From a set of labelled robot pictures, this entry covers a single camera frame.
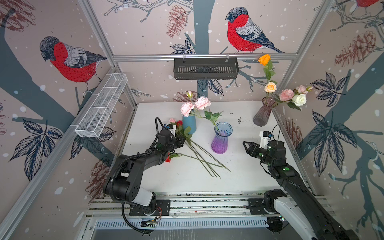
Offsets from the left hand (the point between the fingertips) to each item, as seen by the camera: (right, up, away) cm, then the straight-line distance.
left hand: (186, 138), depth 89 cm
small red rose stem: (-1, +3, +7) cm, 8 cm away
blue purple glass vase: (+22, +5, -4) cm, 23 cm away
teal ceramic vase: (+2, +10, +1) cm, 11 cm away
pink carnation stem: (+57, +25, -8) cm, 63 cm away
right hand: (+34, -2, -9) cm, 35 cm away
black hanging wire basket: (+13, +47, +15) cm, 51 cm away
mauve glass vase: (+52, +13, +13) cm, 56 cm away
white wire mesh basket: (-44, +12, -18) cm, 49 cm away
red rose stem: (-11, -13, 0) cm, 17 cm away
